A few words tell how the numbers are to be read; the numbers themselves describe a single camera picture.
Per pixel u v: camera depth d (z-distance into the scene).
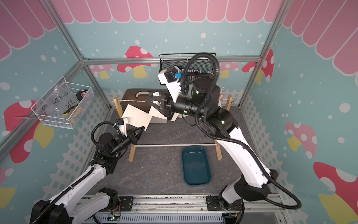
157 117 0.71
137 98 0.97
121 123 0.66
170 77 0.36
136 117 0.71
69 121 0.64
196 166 0.88
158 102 0.45
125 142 0.66
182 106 0.41
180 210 0.74
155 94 0.42
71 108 0.68
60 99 0.68
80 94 0.80
